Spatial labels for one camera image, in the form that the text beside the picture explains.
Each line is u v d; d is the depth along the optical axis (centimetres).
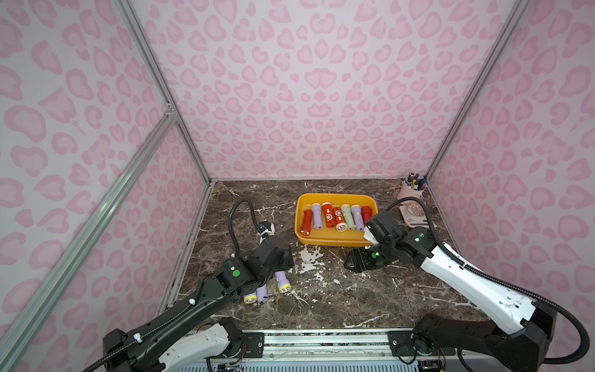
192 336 56
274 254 53
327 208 104
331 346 74
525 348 37
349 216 102
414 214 104
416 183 100
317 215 102
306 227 98
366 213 104
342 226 98
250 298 81
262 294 82
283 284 84
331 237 100
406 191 103
